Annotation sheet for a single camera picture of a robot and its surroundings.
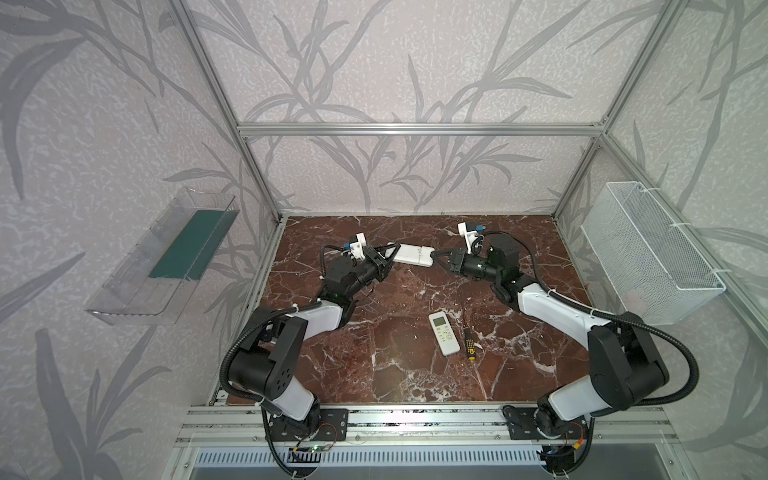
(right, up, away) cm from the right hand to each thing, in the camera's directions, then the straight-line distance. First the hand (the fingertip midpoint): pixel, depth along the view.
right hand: (432, 249), depth 80 cm
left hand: (-7, +2, -1) cm, 8 cm away
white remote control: (-6, -2, 0) cm, 6 cm away
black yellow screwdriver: (+12, -29, +6) cm, 31 cm away
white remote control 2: (+5, -26, +7) cm, 28 cm away
